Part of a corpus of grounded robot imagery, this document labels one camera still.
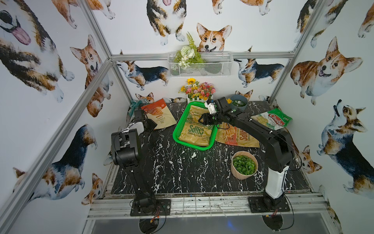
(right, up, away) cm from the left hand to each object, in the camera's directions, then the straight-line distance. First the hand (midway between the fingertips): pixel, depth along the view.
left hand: (152, 122), depth 103 cm
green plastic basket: (+21, -1, -3) cm, 21 cm away
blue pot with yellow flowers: (+65, +16, +10) cm, 67 cm away
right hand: (+37, +5, -15) cm, 40 cm away
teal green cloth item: (-21, +13, +17) cm, 30 cm away
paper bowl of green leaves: (+57, -21, -27) cm, 66 cm away
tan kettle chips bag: (+30, -6, -5) cm, 31 cm away
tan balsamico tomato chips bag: (+54, -8, -3) cm, 55 cm away
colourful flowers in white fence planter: (+32, +22, +3) cm, 39 cm away
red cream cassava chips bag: (+1, +8, +13) cm, 15 cm away
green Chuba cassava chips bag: (+90, +2, +7) cm, 90 cm away
